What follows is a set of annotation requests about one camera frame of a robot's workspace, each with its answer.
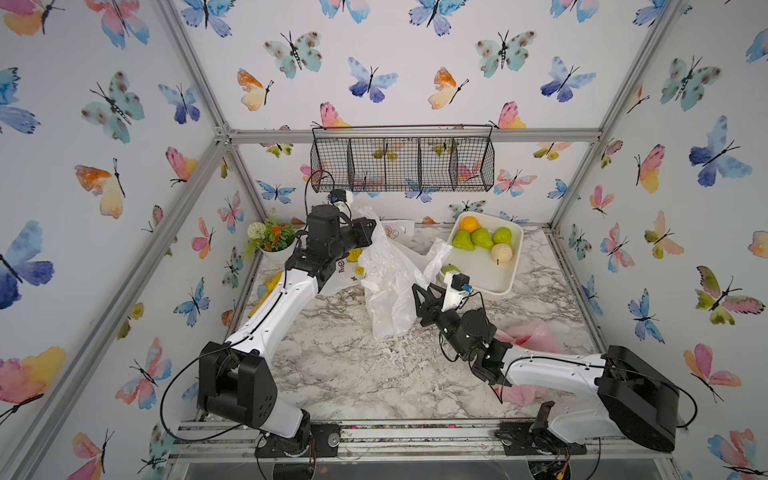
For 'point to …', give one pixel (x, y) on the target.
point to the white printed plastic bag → (346, 274)
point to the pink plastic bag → (528, 336)
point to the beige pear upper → (501, 253)
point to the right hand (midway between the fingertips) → (421, 284)
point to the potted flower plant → (273, 239)
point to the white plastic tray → (486, 274)
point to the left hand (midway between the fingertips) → (379, 219)
